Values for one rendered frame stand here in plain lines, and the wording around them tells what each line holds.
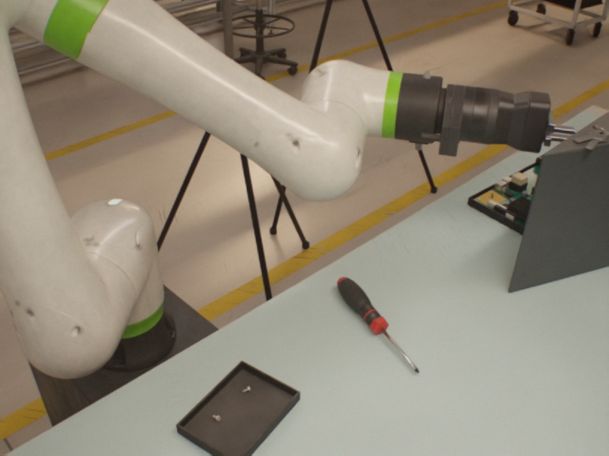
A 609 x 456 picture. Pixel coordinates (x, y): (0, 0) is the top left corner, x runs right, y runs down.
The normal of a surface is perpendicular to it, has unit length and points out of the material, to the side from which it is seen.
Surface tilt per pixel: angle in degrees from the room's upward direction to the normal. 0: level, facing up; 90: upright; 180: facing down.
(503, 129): 90
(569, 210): 90
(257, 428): 0
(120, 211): 7
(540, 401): 0
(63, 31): 99
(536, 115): 90
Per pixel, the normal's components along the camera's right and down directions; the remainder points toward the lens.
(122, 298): 0.92, -0.24
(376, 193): 0.00, -0.82
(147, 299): 0.78, 0.36
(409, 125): -0.26, 0.61
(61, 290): 0.61, 0.28
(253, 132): -0.06, 0.44
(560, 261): 0.32, 0.55
